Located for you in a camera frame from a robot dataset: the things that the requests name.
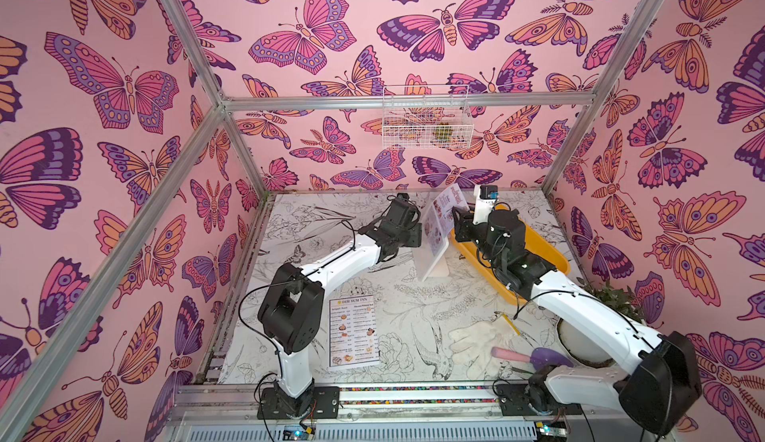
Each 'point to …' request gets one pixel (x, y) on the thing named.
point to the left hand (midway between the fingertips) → (417, 228)
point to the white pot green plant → (621, 299)
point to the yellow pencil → (513, 327)
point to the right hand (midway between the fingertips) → (462, 205)
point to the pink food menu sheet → (438, 224)
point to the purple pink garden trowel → (540, 357)
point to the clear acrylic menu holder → (426, 262)
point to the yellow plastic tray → (537, 244)
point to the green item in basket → (443, 132)
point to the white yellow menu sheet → (353, 333)
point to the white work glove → (472, 344)
